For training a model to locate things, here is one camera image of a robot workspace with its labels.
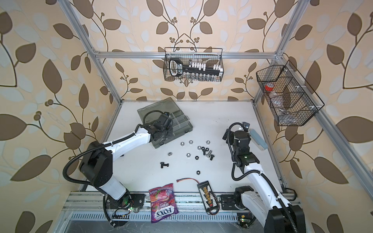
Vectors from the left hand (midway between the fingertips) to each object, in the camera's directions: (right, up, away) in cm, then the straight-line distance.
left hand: (167, 129), depth 89 cm
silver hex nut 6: (+2, -16, +1) cm, 16 cm away
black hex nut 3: (+19, -18, +1) cm, 26 cm away
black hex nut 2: (+25, -14, +4) cm, 29 cm away
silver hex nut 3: (+26, -10, +7) cm, 29 cm away
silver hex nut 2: (+15, -9, +7) cm, 19 cm away
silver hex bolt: (+26, -17, +1) cm, 31 cm away
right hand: (+40, -1, -6) cm, 41 cm away
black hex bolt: (-2, -21, -3) cm, 21 cm away
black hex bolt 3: (+28, -18, 0) cm, 33 cm away
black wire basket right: (+68, +17, -15) cm, 71 cm away
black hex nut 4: (+19, -25, -5) cm, 32 cm away
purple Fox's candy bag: (+1, -35, -18) cm, 39 cm away
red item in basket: (+62, +25, -2) cm, 67 cm away
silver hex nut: (+9, -11, +7) cm, 15 cm away
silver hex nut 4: (+20, -13, +4) cm, 24 cm away
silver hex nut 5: (+13, -17, +2) cm, 21 cm away
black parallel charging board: (+25, -34, -16) cm, 45 cm away
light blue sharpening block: (+60, -10, +2) cm, 61 cm away
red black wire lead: (+7, -28, -8) cm, 30 cm away
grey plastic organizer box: (+9, +2, +12) cm, 15 cm away
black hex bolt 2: (+23, -14, +2) cm, 27 cm away
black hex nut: (+23, -13, +4) cm, 27 cm away
